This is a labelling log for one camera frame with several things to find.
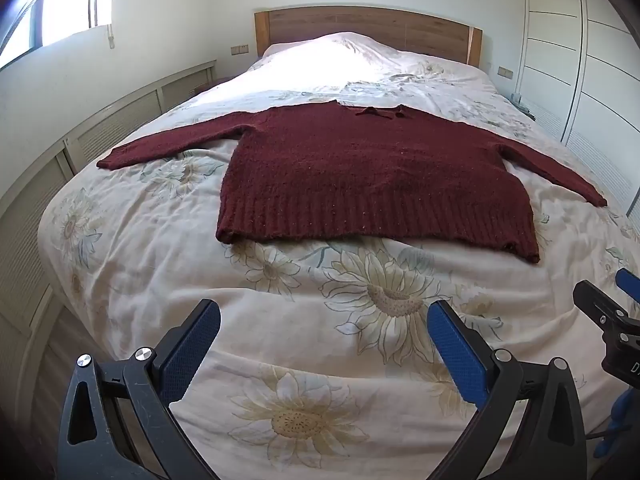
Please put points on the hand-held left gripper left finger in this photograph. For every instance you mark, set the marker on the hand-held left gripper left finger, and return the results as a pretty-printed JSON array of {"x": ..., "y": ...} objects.
[{"x": 192, "y": 350}]

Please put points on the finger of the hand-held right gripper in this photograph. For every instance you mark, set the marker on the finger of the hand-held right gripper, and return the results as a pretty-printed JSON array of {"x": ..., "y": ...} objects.
[
  {"x": 597, "y": 305},
  {"x": 629, "y": 284}
]

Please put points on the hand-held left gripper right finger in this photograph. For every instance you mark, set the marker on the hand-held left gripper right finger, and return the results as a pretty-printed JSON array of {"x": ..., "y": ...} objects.
[{"x": 457, "y": 355}]

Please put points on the dark red knit sweater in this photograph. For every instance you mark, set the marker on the dark red knit sweater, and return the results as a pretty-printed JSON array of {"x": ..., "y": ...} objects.
[{"x": 370, "y": 175}]

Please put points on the person's right hand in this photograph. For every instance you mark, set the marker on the person's right hand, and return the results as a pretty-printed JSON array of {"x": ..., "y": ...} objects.
[{"x": 625, "y": 410}]

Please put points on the bed with floral duvet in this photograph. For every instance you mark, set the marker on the bed with floral duvet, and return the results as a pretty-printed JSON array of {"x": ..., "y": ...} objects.
[{"x": 310, "y": 320}]

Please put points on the blue bedside object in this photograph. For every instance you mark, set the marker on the blue bedside object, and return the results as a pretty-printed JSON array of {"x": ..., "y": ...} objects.
[{"x": 521, "y": 104}]

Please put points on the white wardrobe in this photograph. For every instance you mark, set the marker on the white wardrobe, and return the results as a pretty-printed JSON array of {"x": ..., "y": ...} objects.
[{"x": 580, "y": 60}]

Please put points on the slatted radiator cover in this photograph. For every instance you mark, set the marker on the slatted radiator cover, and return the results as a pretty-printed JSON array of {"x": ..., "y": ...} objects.
[{"x": 100, "y": 125}]

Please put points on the wooden headboard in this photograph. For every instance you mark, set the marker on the wooden headboard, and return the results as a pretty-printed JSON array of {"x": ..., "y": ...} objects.
[{"x": 390, "y": 27}]

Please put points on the window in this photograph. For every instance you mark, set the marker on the window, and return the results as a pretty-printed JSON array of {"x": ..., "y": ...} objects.
[{"x": 55, "y": 5}]

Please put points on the white wall fitting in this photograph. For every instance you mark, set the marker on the white wall fitting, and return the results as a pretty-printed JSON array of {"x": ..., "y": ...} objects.
[{"x": 111, "y": 37}]

